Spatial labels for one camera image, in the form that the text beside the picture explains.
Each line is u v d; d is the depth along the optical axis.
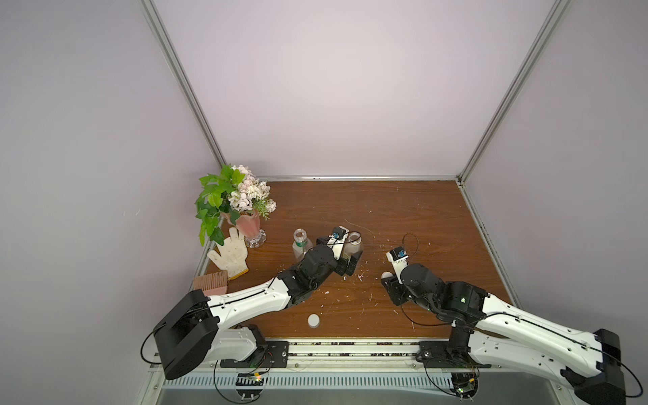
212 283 0.87
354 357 0.74
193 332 0.41
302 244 0.80
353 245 0.79
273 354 0.73
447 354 0.65
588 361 0.40
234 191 0.76
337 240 0.67
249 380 0.72
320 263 0.59
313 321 0.79
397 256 0.64
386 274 0.74
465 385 0.69
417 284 0.53
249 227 0.86
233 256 0.94
